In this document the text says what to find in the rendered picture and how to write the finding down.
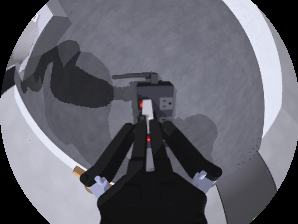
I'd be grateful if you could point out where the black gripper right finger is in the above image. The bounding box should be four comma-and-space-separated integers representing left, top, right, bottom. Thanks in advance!
147, 100, 222, 205

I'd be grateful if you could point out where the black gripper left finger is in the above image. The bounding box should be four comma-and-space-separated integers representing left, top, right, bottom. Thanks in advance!
80, 100, 149, 206

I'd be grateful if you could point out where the black power strip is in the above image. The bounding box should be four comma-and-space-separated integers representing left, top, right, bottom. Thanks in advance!
112, 73, 174, 123

